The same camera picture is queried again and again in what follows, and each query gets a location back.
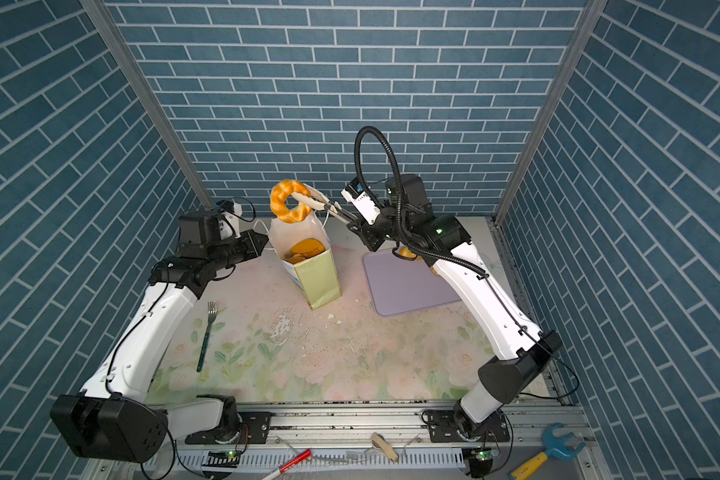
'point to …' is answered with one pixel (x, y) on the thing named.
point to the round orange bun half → (304, 249)
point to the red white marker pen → (291, 464)
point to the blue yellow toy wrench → (556, 446)
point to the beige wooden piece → (387, 449)
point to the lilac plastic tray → (400, 285)
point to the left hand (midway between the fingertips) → (269, 236)
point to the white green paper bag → (313, 275)
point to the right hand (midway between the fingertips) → (350, 216)
